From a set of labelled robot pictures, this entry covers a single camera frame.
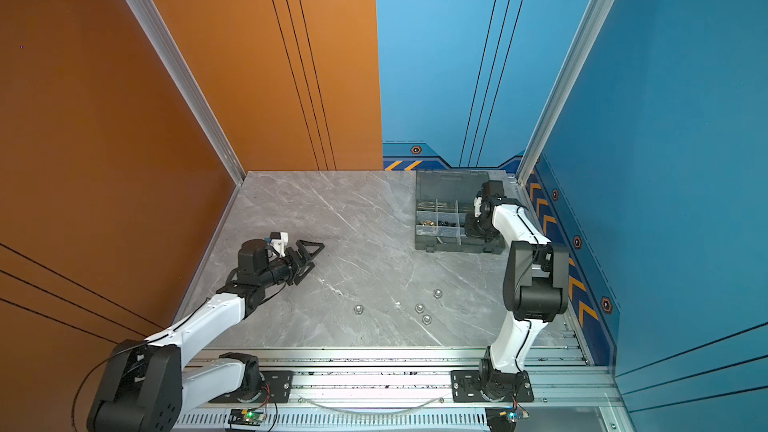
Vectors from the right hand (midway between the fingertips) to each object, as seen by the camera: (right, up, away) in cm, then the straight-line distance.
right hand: (471, 230), depth 96 cm
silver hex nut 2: (-12, -18, -7) cm, 23 cm away
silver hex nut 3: (-18, -21, -11) cm, 30 cm away
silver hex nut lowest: (-16, -24, -12) cm, 31 cm away
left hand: (-46, -5, -12) cm, 48 cm away
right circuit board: (+1, -42, -26) cm, 50 cm away
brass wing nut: (-13, +2, +9) cm, 16 cm away
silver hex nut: (-35, -22, -11) cm, 43 cm away
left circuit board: (-61, -42, -25) cm, 78 cm away
